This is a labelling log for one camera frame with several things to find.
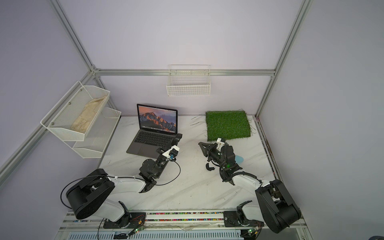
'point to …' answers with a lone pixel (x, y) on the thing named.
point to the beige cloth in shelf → (87, 114)
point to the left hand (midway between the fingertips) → (174, 142)
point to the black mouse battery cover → (209, 168)
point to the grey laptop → (158, 127)
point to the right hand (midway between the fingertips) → (200, 146)
